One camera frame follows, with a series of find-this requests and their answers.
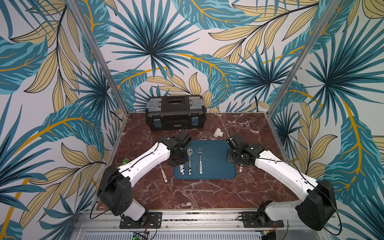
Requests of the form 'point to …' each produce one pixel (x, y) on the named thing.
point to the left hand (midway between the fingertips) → (182, 164)
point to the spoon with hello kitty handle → (164, 177)
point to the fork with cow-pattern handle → (182, 169)
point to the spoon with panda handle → (241, 168)
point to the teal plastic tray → (207, 160)
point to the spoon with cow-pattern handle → (189, 152)
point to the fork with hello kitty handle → (200, 163)
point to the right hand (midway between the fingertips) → (230, 156)
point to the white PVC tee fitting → (218, 133)
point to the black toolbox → (167, 113)
